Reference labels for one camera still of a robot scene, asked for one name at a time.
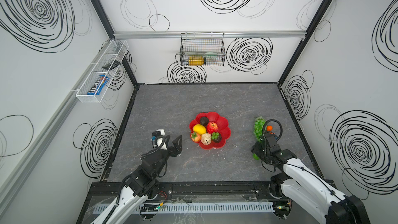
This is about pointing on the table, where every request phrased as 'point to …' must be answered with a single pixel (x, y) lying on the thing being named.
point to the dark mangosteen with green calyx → (216, 137)
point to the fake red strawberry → (195, 137)
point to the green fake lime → (255, 156)
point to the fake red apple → (212, 127)
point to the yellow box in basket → (196, 60)
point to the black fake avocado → (204, 121)
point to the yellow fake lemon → (199, 129)
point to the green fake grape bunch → (259, 122)
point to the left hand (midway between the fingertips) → (177, 136)
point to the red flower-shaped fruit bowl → (223, 128)
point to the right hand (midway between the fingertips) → (254, 149)
